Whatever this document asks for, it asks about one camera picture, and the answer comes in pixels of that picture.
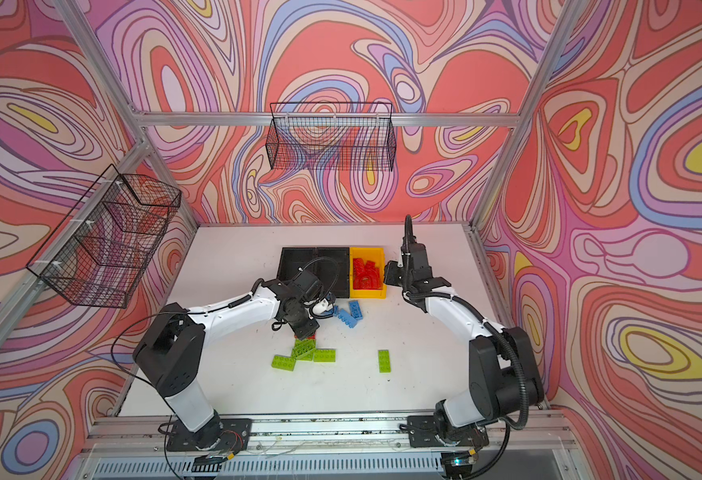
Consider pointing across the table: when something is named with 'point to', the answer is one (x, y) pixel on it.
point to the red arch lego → (366, 275)
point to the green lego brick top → (303, 350)
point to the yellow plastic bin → (371, 254)
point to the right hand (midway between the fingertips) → (393, 273)
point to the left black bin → (294, 259)
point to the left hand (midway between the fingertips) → (314, 324)
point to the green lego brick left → (283, 362)
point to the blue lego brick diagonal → (347, 318)
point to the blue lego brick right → (355, 310)
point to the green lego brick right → (324, 356)
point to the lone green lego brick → (384, 361)
